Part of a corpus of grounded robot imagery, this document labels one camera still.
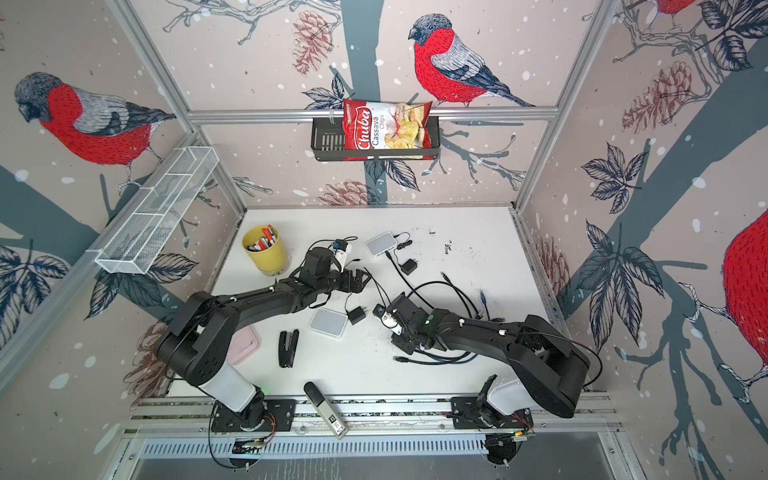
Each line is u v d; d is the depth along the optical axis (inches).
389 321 29.9
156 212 30.6
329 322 34.5
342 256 32.8
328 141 37.4
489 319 35.1
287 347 32.8
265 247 37.9
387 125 34.4
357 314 35.5
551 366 16.8
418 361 32.1
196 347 17.8
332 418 27.5
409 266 39.7
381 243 42.1
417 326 25.9
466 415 28.6
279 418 28.8
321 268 28.7
